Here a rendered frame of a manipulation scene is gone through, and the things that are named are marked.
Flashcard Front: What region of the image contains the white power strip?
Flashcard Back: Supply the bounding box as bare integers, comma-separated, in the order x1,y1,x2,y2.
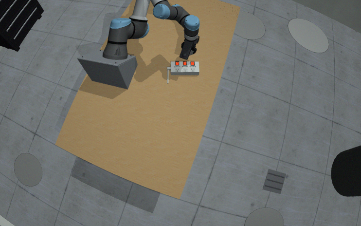
167,61,199,83

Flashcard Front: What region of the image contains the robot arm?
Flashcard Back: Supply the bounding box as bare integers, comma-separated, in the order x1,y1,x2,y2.
103,0,200,60

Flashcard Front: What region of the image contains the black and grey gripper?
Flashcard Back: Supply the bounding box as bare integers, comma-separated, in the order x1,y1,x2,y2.
181,36,199,55

